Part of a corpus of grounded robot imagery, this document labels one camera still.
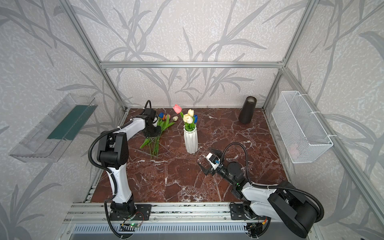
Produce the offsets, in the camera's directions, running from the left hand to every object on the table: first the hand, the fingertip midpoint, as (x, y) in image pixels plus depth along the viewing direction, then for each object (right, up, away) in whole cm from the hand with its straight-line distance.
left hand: (159, 129), depth 101 cm
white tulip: (+22, +7, -32) cm, 40 cm away
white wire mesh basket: (+71, -1, -39) cm, 81 cm away
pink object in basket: (+75, -9, -27) cm, 81 cm away
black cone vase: (+61, +10, +5) cm, 63 cm away
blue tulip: (-3, -9, -2) cm, 9 cm away
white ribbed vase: (+23, -6, -17) cm, 29 cm away
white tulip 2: (+9, +7, +11) cm, 16 cm away
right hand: (+31, -10, -22) cm, 39 cm away
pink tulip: (+17, +11, -29) cm, 35 cm away
